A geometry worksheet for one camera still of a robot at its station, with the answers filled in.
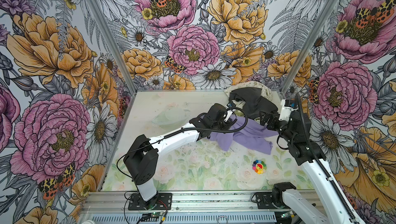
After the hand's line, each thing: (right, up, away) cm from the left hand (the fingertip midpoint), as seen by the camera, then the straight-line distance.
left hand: (227, 122), depth 82 cm
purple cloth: (+15, -11, +10) cm, 21 cm away
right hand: (+17, +3, -8) cm, 19 cm away
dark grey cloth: (+19, +10, +17) cm, 28 cm away
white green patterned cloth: (+12, +9, +23) cm, 27 cm away
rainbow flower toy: (+17, -24, +1) cm, 29 cm away
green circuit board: (-34, -40, -11) cm, 54 cm away
